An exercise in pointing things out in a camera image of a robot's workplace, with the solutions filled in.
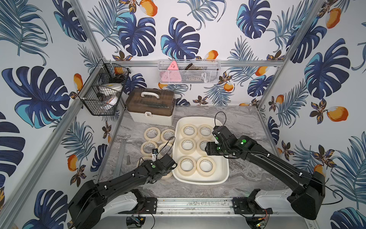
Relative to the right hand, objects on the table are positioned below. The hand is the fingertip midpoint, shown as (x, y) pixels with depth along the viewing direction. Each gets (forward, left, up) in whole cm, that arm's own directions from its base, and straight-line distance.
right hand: (209, 148), depth 78 cm
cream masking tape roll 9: (-4, +1, -16) cm, 17 cm away
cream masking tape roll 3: (+9, +40, -16) cm, 44 cm away
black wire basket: (+44, +66, +18) cm, 82 cm away
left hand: (-7, +28, -11) cm, 31 cm away
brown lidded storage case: (+30, +37, +3) cm, 48 cm away
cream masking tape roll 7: (+11, +12, -16) cm, 23 cm away
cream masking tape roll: (+20, +38, -16) cm, 45 cm away
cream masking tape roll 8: (-3, +12, -16) cm, 21 cm away
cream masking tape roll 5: (-11, +23, -12) cm, 28 cm away
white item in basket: (+31, +62, +12) cm, 71 cm away
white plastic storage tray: (-9, -8, -18) cm, 22 cm away
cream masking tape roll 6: (+23, +11, -16) cm, 30 cm away
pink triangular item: (+41, +22, +20) cm, 50 cm away
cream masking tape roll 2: (+19, +26, -17) cm, 37 cm away
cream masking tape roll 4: (+9, +27, -17) cm, 33 cm away
